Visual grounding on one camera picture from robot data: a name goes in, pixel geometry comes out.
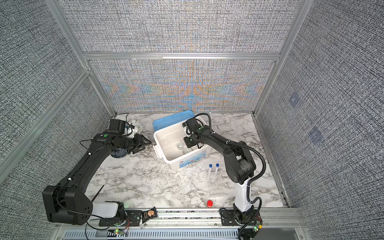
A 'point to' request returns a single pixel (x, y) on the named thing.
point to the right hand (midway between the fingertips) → (189, 141)
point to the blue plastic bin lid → (183, 115)
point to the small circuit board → (147, 214)
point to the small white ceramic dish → (180, 146)
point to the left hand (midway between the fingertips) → (149, 144)
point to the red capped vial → (209, 203)
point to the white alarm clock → (130, 132)
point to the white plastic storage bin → (169, 145)
